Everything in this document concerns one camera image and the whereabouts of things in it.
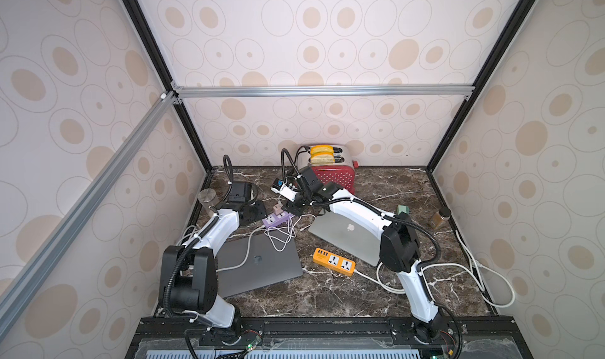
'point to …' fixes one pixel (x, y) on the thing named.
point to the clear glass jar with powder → (206, 198)
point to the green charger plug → (405, 209)
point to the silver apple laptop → (349, 234)
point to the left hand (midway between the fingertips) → (268, 208)
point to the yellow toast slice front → (322, 158)
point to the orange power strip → (334, 262)
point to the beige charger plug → (277, 209)
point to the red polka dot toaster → (343, 172)
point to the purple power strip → (275, 220)
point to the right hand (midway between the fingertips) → (282, 207)
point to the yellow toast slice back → (321, 148)
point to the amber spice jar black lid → (441, 217)
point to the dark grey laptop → (264, 265)
